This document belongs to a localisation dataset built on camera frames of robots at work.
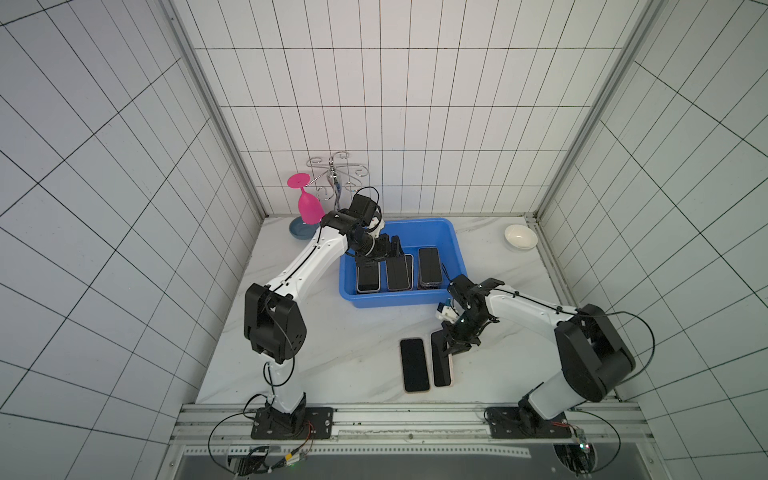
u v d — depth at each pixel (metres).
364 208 0.67
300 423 0.67
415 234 1.10
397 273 0.98
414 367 0.83
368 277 0.94
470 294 0.67
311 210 0.97
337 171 0.93
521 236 1.10
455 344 0.72
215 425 0.67
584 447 0.69
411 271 1.00
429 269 1.01
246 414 0.72
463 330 0.73
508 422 0.72
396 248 0.76
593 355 0.44
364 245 0.71
